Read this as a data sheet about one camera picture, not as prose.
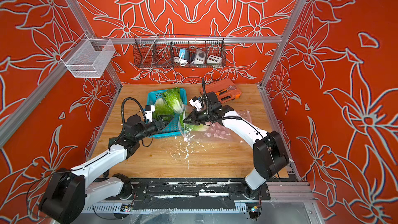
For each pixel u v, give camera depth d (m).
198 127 0.80
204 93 0.65
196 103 0.76
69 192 0.40
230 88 1.10
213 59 0.94
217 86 1.13
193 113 0.74
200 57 0.91
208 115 0.64
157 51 0.99
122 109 0.61
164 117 0.70
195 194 0.73
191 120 0.76
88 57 0.90
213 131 0.86
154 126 0.70
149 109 0.74
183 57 0.84
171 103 0.96
